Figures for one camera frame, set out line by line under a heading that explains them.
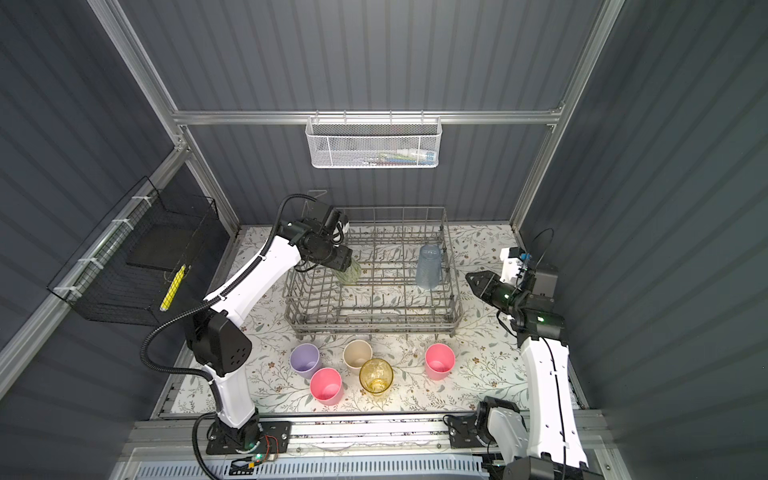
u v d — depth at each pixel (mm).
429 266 912
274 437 727
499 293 641
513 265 666
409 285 1014
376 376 737
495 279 643
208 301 485
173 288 695
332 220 682
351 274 1020
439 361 846
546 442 390
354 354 844
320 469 771
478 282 732
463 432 738
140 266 727
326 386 813
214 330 467
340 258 756
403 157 920
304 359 823
